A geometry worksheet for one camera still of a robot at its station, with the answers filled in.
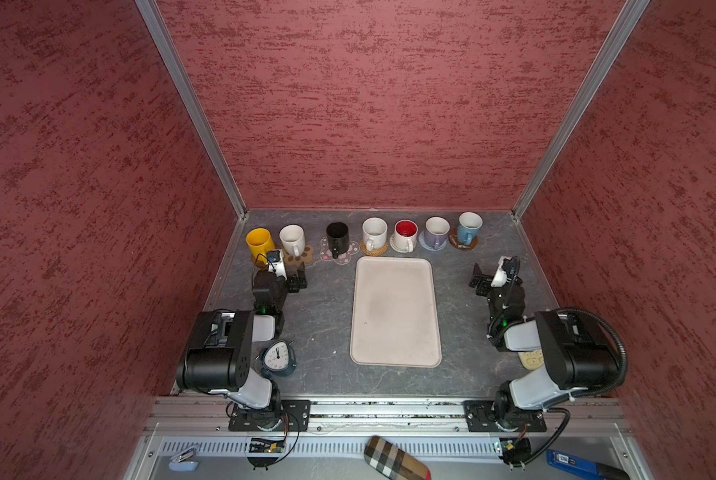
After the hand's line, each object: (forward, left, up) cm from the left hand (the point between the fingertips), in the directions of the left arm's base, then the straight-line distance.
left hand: (290, 267), depth 94 cm
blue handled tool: (-50, -74, -3) cm, 89 cm away
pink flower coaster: (+9, -16, -8) cm, 20 cm away
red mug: (+15, -38, -1) cm, 41 cm away
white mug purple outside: (+20, -51, -4) cm, 55 cm away
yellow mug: (+9, +11, +2) cm, 15 cm away
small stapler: (-50, +17, -6) cm, 53 cm away
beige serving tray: (-13, -34, -8) cm, 37 cm away
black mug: (+14, -14, -1) cm, 20 cm away
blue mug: (+17, -61, +2) cm, 63 cm away
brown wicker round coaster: (+12, -27, -7) cm, 31 cm away
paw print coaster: (+10, -3, -8) cm, 13 cm away
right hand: (-1, -63, +2) cm, 63 cm away
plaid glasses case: (-49, -32, -4) cm, 59 cm away
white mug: (+17, -27, -2) cm, 33 cm away
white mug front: (+12, +1, 0) cm, 12 cm away
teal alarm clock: (-27, -1, -4) cm, 28 cm away
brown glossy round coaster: (+17, -58, -7) cm, 61 cm away
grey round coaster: (+18, -46, -7) cm, 50 cm away
